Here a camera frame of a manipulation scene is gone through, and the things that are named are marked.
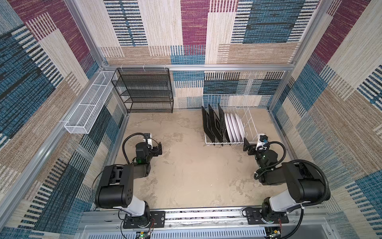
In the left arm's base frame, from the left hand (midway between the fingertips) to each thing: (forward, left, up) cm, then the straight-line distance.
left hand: (152, 142), depth 95 cm
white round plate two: (+5, -50, +10) cm, 52 cm away
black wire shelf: (+39, +9, +11) cm, 42 cm away
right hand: (-2, -62, +4) cm, 62 cm away
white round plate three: (+3, -53, +10) cm, 54 cm away
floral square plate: (+1, -39, +13) cm, 41 cm away
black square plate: (+3, -33, +13) cm, 36 cm away
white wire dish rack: (+39, -62, -4) cm, 74 cm away
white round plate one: (+3, -46, +10) cm, 47 cm away
